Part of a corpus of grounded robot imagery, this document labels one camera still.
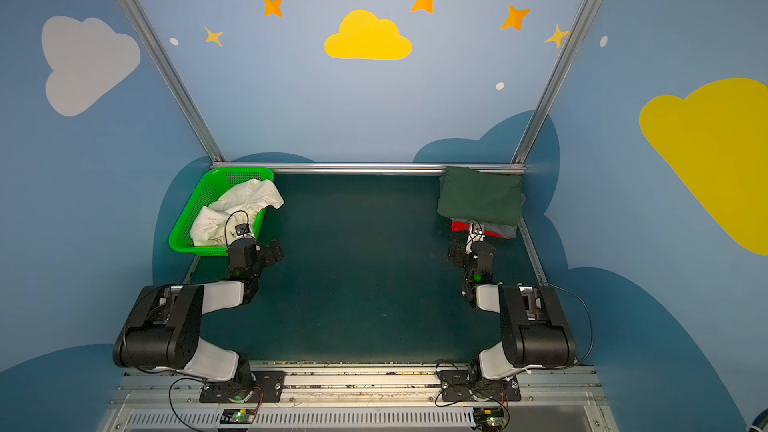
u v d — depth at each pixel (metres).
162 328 0.45
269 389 0.74
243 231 0.82
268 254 0.86
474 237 0.80
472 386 0.68
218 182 1.14
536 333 0.45
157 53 0.83
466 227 1.04
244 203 1.04
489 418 0.71
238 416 0.71
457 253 0.86
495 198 1.04
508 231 1.01
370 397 0.74
